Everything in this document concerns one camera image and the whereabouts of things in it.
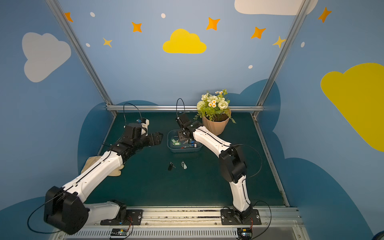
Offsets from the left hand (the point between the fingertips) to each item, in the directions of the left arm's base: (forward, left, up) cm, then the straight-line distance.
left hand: (156, 133), depth 83 cm
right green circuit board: (-44, -48, -22) cm, 68 cm away
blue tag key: (+6, -20, -21) cm, 30 cm away
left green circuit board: (-45, +14, -22) cm, 52 cm away
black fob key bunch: (-10, -7, -21) cm, 24 cm away
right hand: (+7, -16, -8) cm, 20 cm away
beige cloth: (-8, +43, -21) cm, 49 cm away
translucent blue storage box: (+4, -15, -21) cm, 26 cm away
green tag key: (+8, -8, -22) cm, 24 cm away
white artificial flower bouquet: (+9, -31, +13) cm, 35 cm away
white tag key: (-9, -15, -21) cm, 27 cm away
